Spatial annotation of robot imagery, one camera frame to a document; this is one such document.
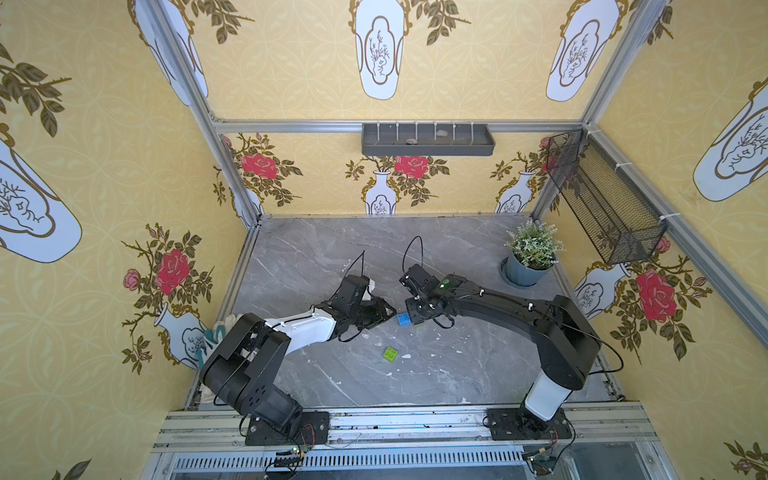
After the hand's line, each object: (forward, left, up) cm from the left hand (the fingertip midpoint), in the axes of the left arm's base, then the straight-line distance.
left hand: (397, 314), depth 88 cm
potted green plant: (+14, -41, +14) cm, 45 cm away
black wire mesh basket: (+15, -62, +21) cm, 67 cm away
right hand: (-1, -5, 0) cm, 5 cm away
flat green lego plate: (-10, +2, -4) cm, 11 cm away
